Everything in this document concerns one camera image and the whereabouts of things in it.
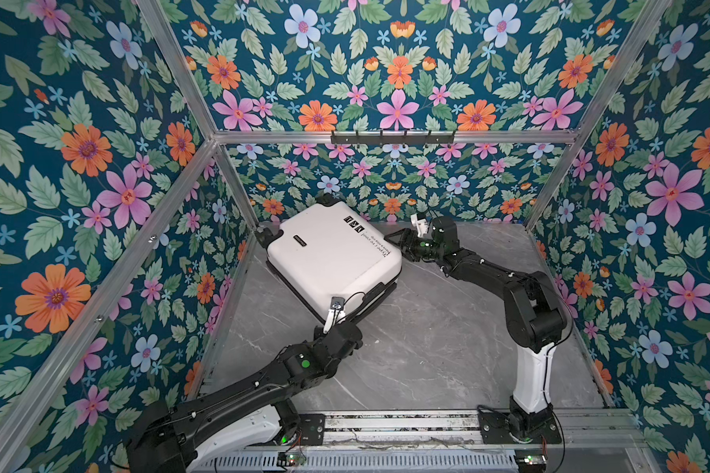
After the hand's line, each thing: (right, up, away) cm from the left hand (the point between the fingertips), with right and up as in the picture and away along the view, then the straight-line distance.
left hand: (350, 321), depth 78 cm
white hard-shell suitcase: (-7, +20, +6) cm, 22 cm away
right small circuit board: (+45, -32, -8) cm, 55 cm away
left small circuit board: (-14, -31, -8) cm, 35 cm away
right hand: (+11, +22, +11) cm, 27 cm away
